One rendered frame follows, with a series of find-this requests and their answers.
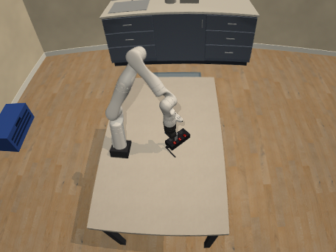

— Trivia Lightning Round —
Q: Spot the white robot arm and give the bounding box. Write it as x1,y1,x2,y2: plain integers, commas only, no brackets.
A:
105,46,177,150

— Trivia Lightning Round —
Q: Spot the black power strip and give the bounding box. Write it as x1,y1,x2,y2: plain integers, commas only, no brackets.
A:
165,128,190,157

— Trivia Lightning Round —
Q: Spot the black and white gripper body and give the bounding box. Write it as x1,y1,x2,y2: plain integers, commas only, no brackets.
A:
163,112,183,139

